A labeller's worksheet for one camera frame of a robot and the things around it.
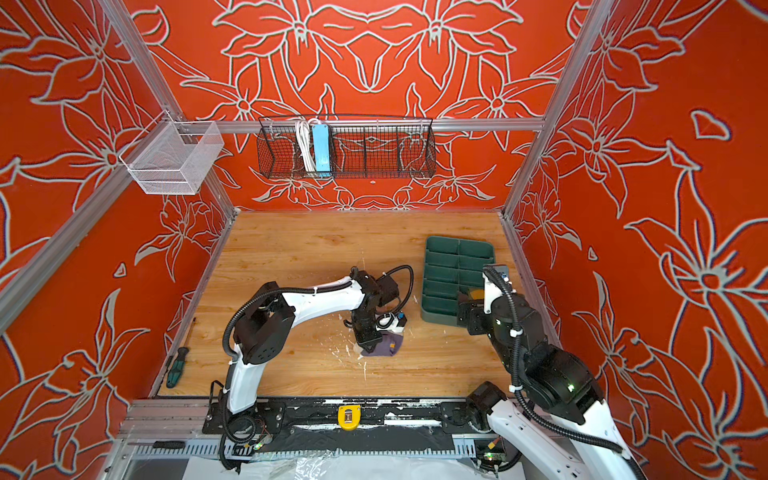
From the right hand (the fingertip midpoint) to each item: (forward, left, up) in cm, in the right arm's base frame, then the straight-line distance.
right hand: (470, 291), depth 64 cm
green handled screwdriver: (-7, +76, -26) cm, 81 cm away
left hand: (-1, +23, -27) cm, 35 cm away
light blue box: (+47, +37, +6) cm, 60 cm away
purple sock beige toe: (-2, +17, -24) cm, 30 cm away
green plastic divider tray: (+24, -4, -25) cm, 35 cm away
